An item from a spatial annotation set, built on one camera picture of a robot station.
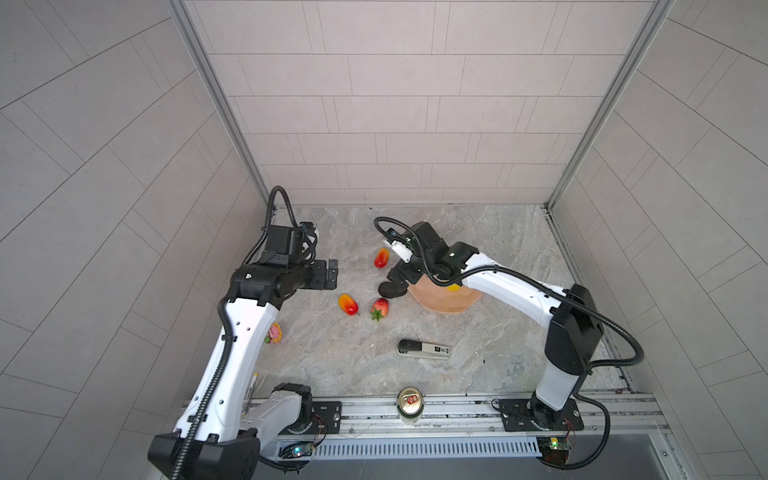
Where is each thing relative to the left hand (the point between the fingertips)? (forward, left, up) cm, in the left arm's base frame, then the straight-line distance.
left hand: (327, 265), depth 72 cm
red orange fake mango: (-1, -3, -20) cm, 20 cm away
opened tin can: (-28, -20, -12) cm, 37 cm away
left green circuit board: (-35, +4, -20) cm, 41 cm away
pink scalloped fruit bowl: (+3, -28, -22) cm, 36 cm away
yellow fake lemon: (-11, -28, +9) cm, 32 cm away
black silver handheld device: (-13, -22, -20) cm, 33 cm away
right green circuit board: (-35, -54, -23) cm, 68 cm away
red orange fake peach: (+15, -12, -20) cm, 27 cm away
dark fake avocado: (+3, -15, -19) cm, 24 cm away
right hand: (+7, -17, -9) cm, 21 cm away
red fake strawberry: (-3, -12, -19) cm, 22 cm away
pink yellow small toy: (-10, +17, -19) cm, 27 cm away
